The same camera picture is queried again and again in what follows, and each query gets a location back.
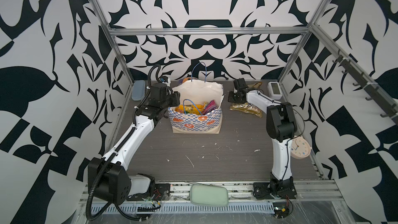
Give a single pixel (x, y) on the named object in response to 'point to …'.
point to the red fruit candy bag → (246, 107)
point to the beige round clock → (300, 148)
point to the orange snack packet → (189, 109)
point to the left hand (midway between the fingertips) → (173, 91)
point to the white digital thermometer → (274, 90)
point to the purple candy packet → (211, 106)
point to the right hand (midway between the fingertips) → (231, 95)
